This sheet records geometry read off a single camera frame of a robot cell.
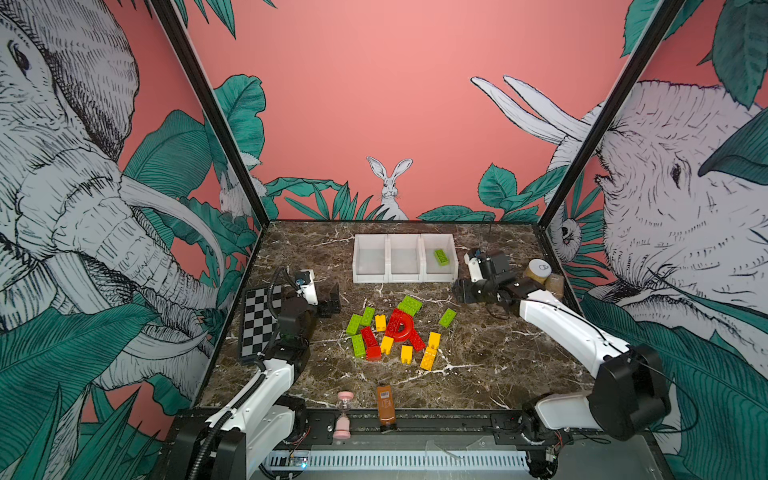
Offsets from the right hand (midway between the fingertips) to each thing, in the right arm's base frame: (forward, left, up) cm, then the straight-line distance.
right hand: (459, 284), depth 86 cm
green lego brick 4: (-7, +32, -12) cm, 35 cm away
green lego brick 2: (-4, +2, -15) cm, 15 cm away
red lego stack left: (-15, +25, -12) cm, 32 cm away
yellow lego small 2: (-12, +7, -12) cm, 19 cm away
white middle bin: (+21, +15, -14) cm, 29 cm away
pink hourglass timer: (-36, +32, -11) cm, 49 cm away
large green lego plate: (0, +14, -14) cm, 20 cm away
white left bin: (+20, +28, -14) cm, 37 cm away
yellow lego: (-14, +21, -12) cm, 28 cm away
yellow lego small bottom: (-16, +15, -12) cm, 25 cm away
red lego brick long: (-12, +12, -13) cm, 21 cm away
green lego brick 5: (-14, +30, -12) cm, 35 cm away
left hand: (-1, +39, +3) cm, 39 cm away
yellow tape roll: (+12, -31, -10) cm, 35 cm away
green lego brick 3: (-4, +28, -13) cm, 31 cm away
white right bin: (+14, +6, -13) cm, 20 cm away
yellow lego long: (-17, +9, -14) cm, 24 cm away
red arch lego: (-7, +17, -13) cm, 23 cm away
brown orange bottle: (-30, +21, -10) cm, 38 cm away
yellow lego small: (-7, +23, -12) cm, 27 cm away
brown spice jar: (+7, -35, -11) cm, 37 cm away
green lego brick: (+20, +2, -12) cm, 23 cm away
